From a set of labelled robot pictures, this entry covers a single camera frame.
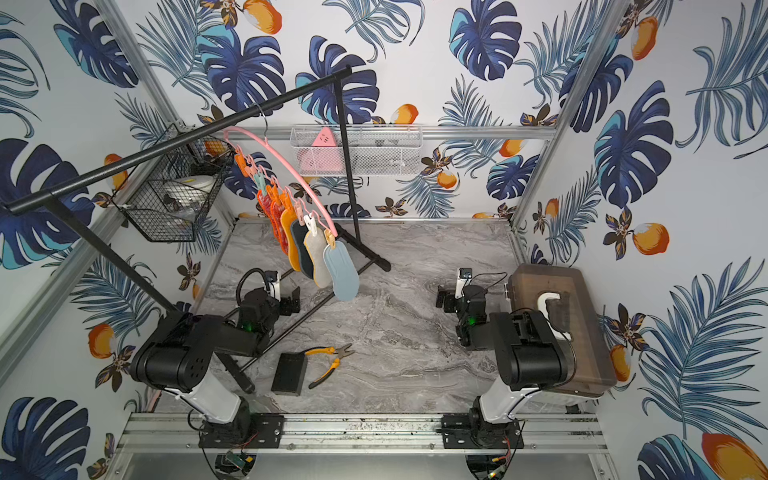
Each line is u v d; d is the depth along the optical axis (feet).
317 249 2.45
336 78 2.11
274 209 2.50
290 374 2.68
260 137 2.05
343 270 2.58
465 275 2.74
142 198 2.49
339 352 2.86
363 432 2.46
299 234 2.47
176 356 1.53
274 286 2.62
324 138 2.89
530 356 1.56
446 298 2.88
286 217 2.45
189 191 2.62
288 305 2.89
